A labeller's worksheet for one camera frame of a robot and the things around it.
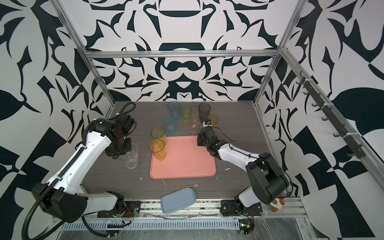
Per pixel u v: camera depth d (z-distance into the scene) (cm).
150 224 71
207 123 80
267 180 44
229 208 74
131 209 74
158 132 87
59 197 37
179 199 75
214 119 102
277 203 73
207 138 69
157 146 88
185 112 108
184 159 90
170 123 97
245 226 71
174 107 99
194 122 102
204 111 102
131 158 77
